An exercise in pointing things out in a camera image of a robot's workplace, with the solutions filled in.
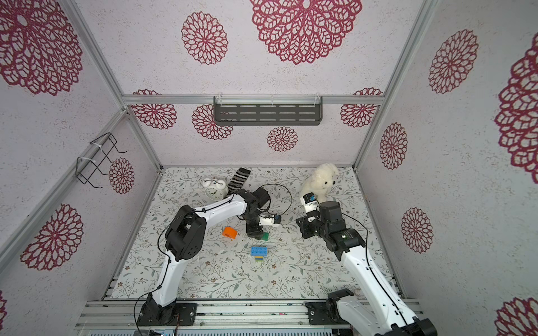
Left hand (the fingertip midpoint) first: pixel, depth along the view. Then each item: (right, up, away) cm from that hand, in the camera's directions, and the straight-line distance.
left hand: (257, 230), depth 94 cm
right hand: (+17, +8, -15) cm, 24 cm away
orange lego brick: (-12, 0, -1) cm, 12 cm away
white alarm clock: (-20, +18, +6) cm, 28 cm away
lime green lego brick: (+1, -11, -8) cm, 13 cm away
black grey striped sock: (-11, +23, +20) cm, 33 cm away
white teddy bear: (+29, +23, -2) cm, 37 cm away
